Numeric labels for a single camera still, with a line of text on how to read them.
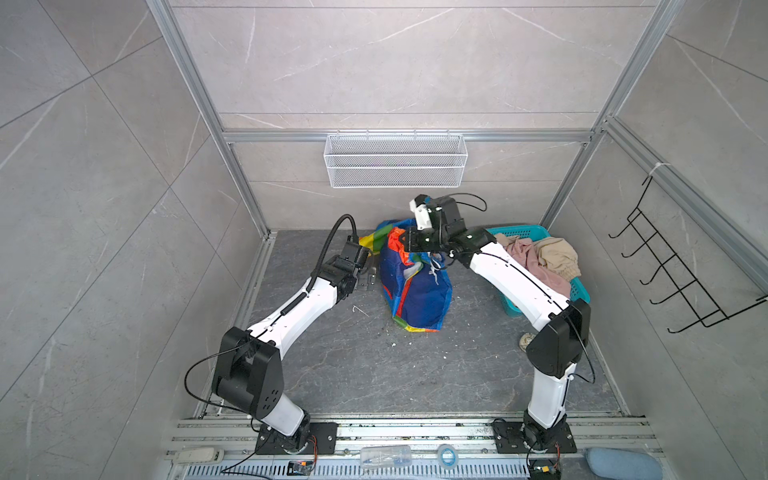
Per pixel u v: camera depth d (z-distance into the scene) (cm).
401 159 101
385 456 70
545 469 70
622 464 68
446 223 61
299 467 70
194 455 69
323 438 73
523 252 105
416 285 101
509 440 73
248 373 43
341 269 64
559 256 97
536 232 110
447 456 71
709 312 58
